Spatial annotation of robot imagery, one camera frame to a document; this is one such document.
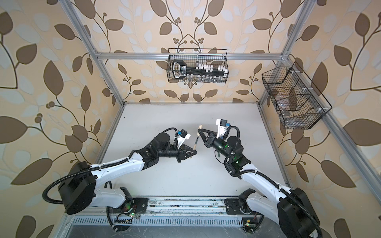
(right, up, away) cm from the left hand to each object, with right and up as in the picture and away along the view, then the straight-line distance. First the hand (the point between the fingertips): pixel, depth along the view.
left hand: (196, 152), depth 73 cm
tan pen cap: (+2, +12, -1) cm, 13 cm away
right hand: (+1, +10, -1) cm, 10 cm away
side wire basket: (+51, +22, +1) cm, 56 cm away
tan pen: (0, +5, -1) cm, 5 cm away
